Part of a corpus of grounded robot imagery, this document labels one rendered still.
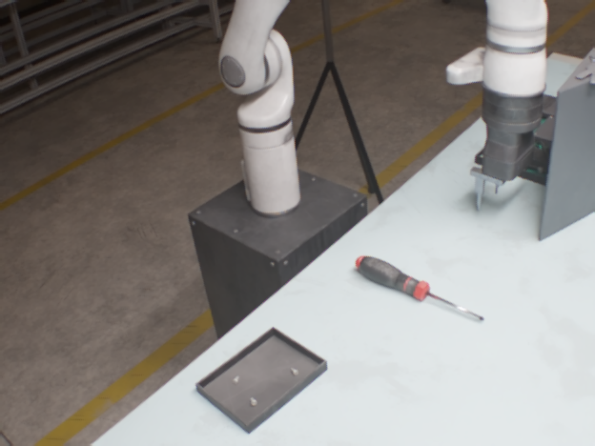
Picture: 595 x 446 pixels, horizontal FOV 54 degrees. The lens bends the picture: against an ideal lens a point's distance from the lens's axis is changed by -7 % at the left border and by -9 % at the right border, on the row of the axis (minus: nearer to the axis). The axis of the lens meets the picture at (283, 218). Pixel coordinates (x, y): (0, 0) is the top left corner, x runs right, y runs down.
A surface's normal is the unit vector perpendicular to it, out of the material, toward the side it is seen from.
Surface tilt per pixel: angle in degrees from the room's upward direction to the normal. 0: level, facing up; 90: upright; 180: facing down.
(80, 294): 0
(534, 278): 0
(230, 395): 0
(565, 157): 90
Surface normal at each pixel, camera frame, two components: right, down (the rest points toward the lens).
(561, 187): 0.45, 0.47
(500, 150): -0.68, 0.17
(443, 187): -0.11, -0.82
